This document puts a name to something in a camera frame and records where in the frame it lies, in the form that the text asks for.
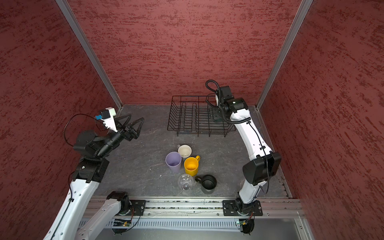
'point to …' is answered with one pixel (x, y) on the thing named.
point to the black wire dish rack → (191, 114)
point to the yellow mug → (191, 165)
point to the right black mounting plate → (229, 208)
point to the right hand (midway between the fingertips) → (218, 116)
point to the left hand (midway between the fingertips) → (139, 120)
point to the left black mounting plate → (139, 207)
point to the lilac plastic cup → (173, 161)
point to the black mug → (208, 183)
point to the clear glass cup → (185, 182)
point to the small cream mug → (185, 151)
